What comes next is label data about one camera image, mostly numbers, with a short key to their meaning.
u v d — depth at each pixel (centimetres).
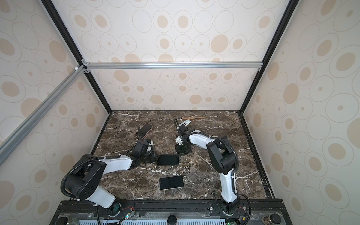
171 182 84
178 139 90
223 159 52
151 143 88
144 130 104
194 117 116
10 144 51
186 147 81
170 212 73
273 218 63
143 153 75
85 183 44
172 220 64
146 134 105
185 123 109
